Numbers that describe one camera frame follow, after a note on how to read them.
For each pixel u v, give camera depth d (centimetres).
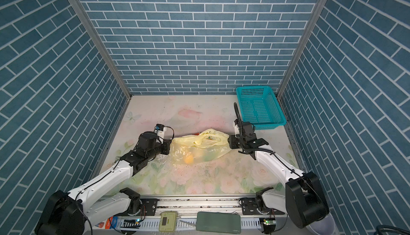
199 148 83
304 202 41
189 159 83
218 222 71
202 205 75
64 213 39
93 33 86
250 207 74
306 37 87
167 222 69
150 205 74
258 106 116
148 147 64
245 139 66
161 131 75
